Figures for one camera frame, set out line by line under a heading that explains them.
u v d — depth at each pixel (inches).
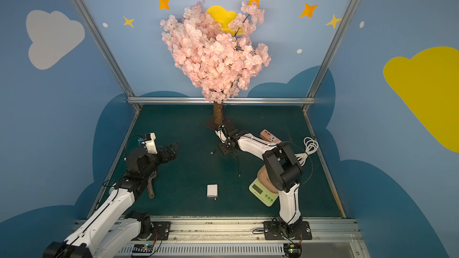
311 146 39.5
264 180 33.7
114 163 39.3
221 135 33.5
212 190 33.1
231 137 28.9
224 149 34.0
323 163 39.6
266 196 32.3
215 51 23.7
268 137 40.6
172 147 28.9
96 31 33.2
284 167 20.5
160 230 29.4
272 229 28.7
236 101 36.8
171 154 28.9
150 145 28.3
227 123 44.2
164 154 28.3
